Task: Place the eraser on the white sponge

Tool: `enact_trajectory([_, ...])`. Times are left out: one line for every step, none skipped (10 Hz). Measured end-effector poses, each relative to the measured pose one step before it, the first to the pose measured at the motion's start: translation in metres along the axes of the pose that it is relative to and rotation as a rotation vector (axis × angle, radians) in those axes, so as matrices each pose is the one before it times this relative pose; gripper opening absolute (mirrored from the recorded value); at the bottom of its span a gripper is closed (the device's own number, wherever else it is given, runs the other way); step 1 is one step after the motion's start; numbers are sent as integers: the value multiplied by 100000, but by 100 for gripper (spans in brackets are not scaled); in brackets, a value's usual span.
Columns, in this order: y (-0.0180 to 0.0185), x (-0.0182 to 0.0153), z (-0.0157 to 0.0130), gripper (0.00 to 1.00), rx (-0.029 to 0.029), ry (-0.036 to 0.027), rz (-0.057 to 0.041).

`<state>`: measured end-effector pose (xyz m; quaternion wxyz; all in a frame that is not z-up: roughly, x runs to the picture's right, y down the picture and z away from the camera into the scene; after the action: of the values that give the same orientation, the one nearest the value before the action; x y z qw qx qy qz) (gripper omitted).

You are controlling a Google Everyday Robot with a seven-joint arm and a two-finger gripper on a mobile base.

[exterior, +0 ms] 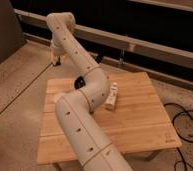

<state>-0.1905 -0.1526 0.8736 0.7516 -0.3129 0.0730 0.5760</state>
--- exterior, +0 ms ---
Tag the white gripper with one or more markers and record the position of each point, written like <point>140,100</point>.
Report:
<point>56,51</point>

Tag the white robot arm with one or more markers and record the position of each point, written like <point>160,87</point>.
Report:
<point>93,148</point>

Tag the black bowl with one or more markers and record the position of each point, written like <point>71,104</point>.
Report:
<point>79,82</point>

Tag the white paper cup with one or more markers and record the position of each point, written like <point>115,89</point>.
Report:
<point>58,96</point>

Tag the grey cabinet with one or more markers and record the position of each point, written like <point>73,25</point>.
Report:
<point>11,34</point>

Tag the wooden table board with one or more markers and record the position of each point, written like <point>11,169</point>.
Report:
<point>139,122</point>

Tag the metal rail frame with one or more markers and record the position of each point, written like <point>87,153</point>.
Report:
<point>160,52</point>

